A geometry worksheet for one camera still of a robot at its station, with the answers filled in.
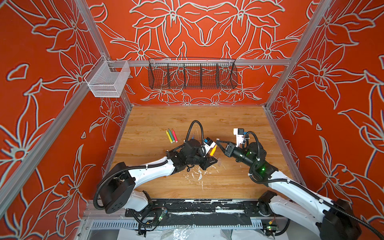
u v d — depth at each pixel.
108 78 0.94
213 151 0.72
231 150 0.64
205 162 0.68
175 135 1.01
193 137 0.66
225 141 0.69
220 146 0.71
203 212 0.73
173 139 0.98
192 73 0.98
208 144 0.69
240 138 0.67
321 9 0.71
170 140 0.99
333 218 0.39
